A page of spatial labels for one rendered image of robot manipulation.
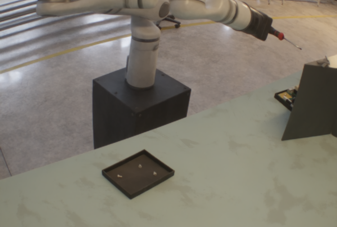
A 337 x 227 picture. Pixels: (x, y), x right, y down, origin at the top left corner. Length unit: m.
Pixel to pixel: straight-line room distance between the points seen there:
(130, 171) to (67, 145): 1.62
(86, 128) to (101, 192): 1.80
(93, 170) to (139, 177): 0.09
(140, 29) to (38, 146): 1.36
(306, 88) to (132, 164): 0.41
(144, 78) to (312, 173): 0.68
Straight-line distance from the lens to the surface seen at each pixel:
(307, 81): 0.75
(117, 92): 1.16
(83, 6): 0.71
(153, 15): 1.04
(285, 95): 0.99
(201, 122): 0.80
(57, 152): 2.20
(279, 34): 0.92
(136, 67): 1.14
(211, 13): 0.68
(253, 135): 0.80
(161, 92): 1.18
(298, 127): 0.82
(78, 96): 2.73
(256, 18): 0.81
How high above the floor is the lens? 1.46
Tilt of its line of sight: 32 degrees down
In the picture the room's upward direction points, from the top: 8 degrees clockwise
